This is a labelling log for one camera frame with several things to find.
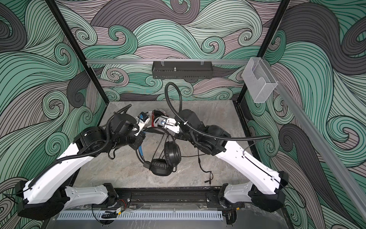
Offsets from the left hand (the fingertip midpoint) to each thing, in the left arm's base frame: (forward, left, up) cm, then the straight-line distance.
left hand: (144, 133), depth 65 cm
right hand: (+5, -16, +5) cm, 18 cm away
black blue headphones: (-13, -14, +4) cm, 19 cm away
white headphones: (+33, +1, -25) cm, 41 cm away
